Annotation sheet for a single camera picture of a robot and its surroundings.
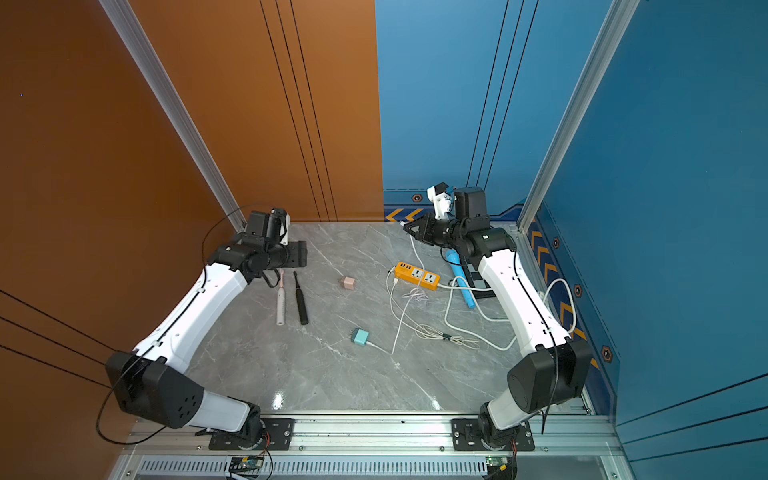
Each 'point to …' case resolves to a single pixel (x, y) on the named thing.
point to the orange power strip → (417, 276)
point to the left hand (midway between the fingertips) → (294, 247)
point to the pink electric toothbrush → (280, 316)
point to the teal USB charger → (360, 336)
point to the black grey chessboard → (475, 280)
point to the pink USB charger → (349, 283)
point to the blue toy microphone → (453, 256)
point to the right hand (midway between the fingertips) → (406, 227)
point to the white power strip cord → (469, 289)
